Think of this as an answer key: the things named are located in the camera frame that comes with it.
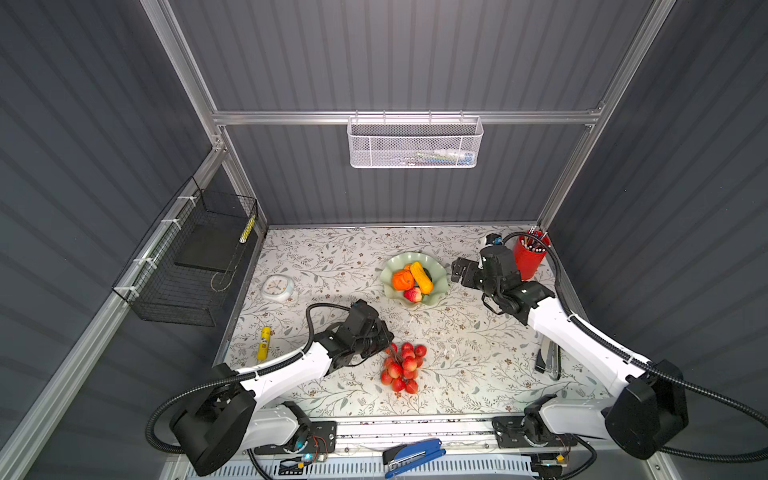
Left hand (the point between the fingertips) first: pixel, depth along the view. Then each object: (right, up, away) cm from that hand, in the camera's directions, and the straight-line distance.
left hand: (398, 335), depth 83 cm
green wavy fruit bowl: (+1, +20, +21) cm, 29 cm away
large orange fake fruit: (+2, +14, +13) cm, 20 cm away
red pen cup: (+42, +24, +10) cm, 49 cm away
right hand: (+20, +19, 0) cm, 27 cm away
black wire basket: (-53, +18, -10) cm, 57 cm away
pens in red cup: (+45, +26, +14) cm, 54 cm away
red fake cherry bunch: (0, -7, -5) cm, 9 cm away
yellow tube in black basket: (-42, +27, -3) cm, 50 cm away
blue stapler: (0, -25, -13) cm, 29 cm away
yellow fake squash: (+8, +15, +14) cm, 22 cm away
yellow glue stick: (-40, -4, +5) cm, 40 cm away
